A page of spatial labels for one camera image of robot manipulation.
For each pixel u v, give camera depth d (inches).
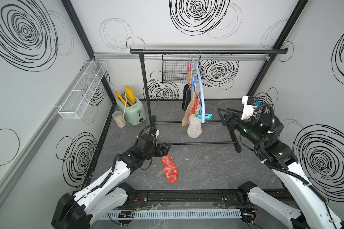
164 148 27.4
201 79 33.0
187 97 31.7
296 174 15.3
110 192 22.9
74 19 29.8
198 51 21.1
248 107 20.3
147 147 23.7
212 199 29.8
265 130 16.8
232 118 20.5
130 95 38.0
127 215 28.3
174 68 39.0
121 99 36.8
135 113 37.5
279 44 34.0
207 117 22.2
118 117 37.8
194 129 29.3
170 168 33.2
